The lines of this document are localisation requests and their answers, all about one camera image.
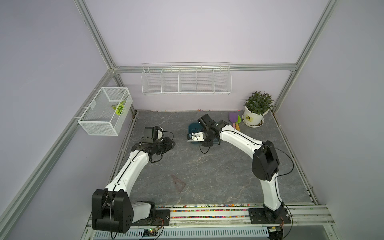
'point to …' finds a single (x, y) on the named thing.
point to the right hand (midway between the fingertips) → (202, 136)
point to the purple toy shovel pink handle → (233, 117)
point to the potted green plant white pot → (256, 106)
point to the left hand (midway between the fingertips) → (174, 144)
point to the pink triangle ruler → (179, 184)
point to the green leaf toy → (118, 107)
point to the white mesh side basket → (106, 113)
